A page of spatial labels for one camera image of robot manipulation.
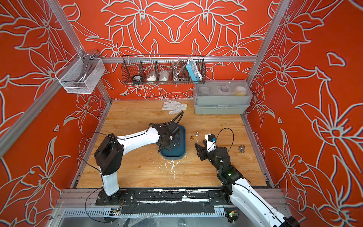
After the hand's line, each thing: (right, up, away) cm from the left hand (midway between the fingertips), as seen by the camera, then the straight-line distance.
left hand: (170, 145), depth 89 cm
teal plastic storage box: (+5, -5, -2) cm, 7 cm away
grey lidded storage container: (+38, +33, +15) cm, 52 cm away
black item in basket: (-24, +44, +7) cm, 50 cm away
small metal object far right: (+47, -2, 0) cm, 47 cm away
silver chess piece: (+19, +5, +9) cm, 21 cm away
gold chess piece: (+15, +3, +6) cm, 16 cm away
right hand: (+16, +4, -10) cm, 19 cm away
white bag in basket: (-12, +45, +2) cm, 46 cm away
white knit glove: (+1, +26, +26) cm, 37 cm away
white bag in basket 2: (-4, +46, +4) cm, 46 cm away
